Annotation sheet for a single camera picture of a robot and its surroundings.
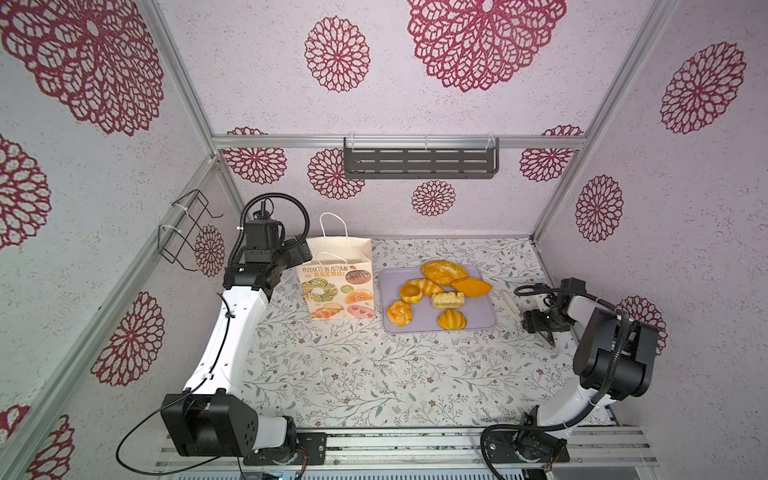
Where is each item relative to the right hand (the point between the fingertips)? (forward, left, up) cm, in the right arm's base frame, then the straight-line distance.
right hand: (544, 319), depth 95 cm
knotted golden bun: (-1, +46, +3) cm, 46 cm away
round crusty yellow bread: (+15, +31, +4) cm, 35 cm away
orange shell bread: (-2, +30, +3) cm, 30 cm away
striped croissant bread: (+10, +36, +2) cm, 38 cm away
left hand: (+2, +76, +27) cm, 80 cm away
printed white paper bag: (-1, +63, +19) cm, 66 cm away
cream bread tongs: (+3, +8, 0) cm, 8 cm away
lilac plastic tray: (0, +38, -1) cm, 38 cm away
